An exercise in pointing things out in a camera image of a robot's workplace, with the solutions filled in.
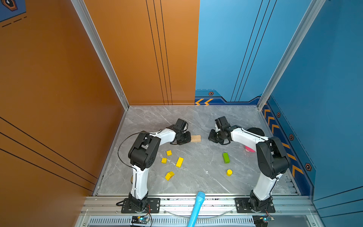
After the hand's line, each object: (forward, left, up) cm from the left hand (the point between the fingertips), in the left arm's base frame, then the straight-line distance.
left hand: (191, 138), depth 99 cm
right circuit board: (-46, -35, -2) cm, 58 cm away
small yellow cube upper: (-11, +15, 0) cm, 19 cm away
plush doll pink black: (+2, -44, +8) cm, 44 cm away
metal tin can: (-35, +27, +23) cm, 49 cm away
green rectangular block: (-14, -22, +1) cm, 26 cm away
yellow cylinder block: (-24, -22, +1) cm, 32 cm away
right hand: (-2, -10, +4) cm, 11 cm away
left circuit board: (-47, +27, -3) cm, 54 cm away
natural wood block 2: (-1, -3, 0) cm, 3 cm away
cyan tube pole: (-38, -4, +3) cm, 38 cm away
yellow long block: (-17, +8, -1) cm, 19 cm away
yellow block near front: (-25, +14, 0) cm, 29 cm away
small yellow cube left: (-16, +18, -1) cm, 24 cm away
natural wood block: (+1, -3, +1) cm, 3 cm away
